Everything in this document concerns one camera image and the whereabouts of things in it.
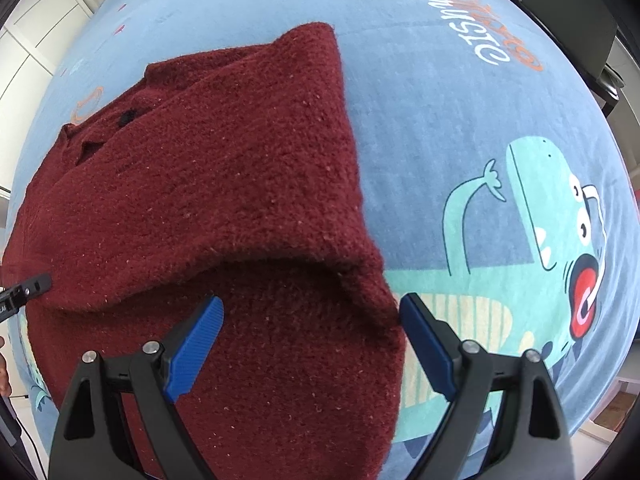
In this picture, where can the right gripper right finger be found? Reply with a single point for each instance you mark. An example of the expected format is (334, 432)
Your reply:
(530, 438)

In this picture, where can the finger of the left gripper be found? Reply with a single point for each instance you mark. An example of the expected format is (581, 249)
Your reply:
(17, 296)

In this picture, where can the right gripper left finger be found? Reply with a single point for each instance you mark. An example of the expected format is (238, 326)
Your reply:
(92, 439)

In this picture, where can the dark red knit sweater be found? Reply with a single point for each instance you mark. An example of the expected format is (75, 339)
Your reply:
(230, 173)

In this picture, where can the person's left hand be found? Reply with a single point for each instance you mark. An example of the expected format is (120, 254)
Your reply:
(5, 386)

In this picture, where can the blue dinosaur bed sheet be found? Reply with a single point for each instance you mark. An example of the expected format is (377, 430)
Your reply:
(491, 183)

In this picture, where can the white wardrobe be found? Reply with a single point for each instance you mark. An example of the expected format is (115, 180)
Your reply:
(34, 39)

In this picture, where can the dark grey chair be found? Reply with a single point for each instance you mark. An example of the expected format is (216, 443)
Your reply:
(585, 31)

